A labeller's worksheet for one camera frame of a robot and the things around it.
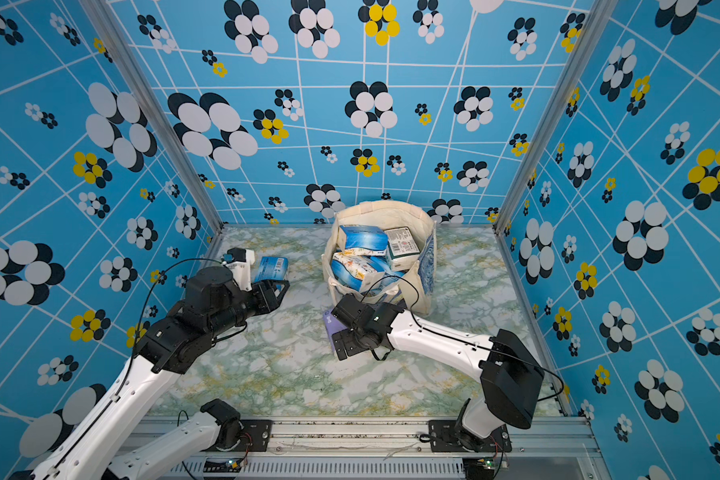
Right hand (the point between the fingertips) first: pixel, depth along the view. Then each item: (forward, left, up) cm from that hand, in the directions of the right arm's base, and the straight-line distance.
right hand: (356, 340), depth 81 cm
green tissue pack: (+21, -13, +13) cm, 28 cm away
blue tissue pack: (+23, -2, +15) cm, 28 cm away
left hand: (+5, +15, +21) cm, 26 cm away
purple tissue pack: (+7, +8, -4) cm, 11 cm away
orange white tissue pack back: (+13, 0, +14) cm, 19 cm away
